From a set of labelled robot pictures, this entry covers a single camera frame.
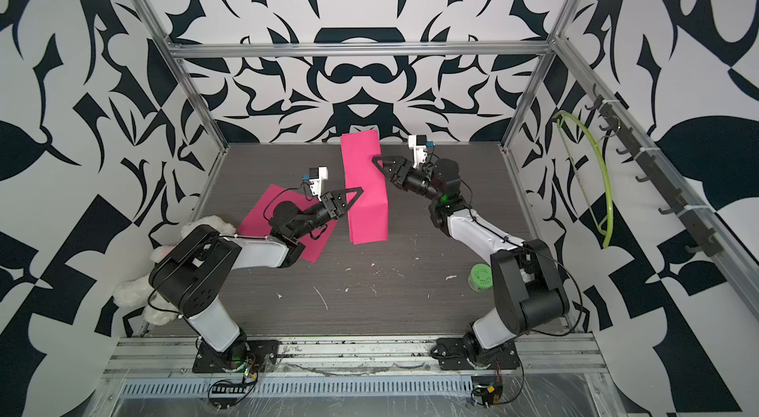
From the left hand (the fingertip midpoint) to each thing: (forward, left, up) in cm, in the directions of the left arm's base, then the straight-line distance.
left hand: (359, 186), depth 76 cm
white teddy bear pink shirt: (-19, +57, -17) cm, 62 cm away
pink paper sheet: (-7, -2, -5) cm, 9 cm away
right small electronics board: (-43, -30, -28) cm, 59 cm away
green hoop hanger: (-6, -56, +9) cm, 57 cm away
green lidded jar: (-17, -32, -21) cm, 42 cm away
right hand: (+4, -4, +4) cm, 7 cm away
